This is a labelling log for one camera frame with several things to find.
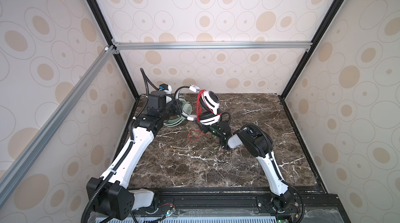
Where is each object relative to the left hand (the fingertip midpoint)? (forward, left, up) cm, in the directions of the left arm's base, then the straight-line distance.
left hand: (186, 100), depth 74 cm
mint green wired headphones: (+13, +3, -23) cm, 26 cm away
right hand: (+5, -4, -24) cm, 25 cm away
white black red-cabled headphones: (-10, -10, +3) cm, 15 cm away
